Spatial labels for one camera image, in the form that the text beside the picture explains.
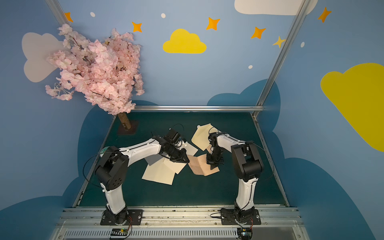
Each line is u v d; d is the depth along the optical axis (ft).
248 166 1.69
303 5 2.26
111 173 1.59
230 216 2.46
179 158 2.64
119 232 2.40
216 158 2.72
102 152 2.92
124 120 3.42
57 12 2.30
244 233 2.40
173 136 2.46
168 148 2.33
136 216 2.46
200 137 3.53
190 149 3.32
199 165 3.04
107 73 2.40
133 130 3.64
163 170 2.98
